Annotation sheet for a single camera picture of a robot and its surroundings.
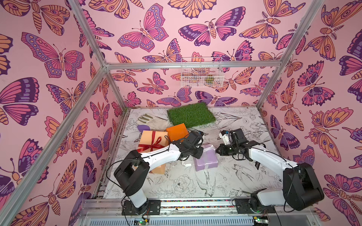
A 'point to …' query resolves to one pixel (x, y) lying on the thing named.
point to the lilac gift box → (208, 158)
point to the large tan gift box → (151, 140)
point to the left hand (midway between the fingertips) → (202, 150)
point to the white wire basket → (201, 72)
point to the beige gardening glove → (155, 123)
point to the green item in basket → (209, 79)
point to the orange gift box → (178, 132)
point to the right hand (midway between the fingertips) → (217, 149)
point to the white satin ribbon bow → (187, 163)
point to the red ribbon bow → (153, 145)
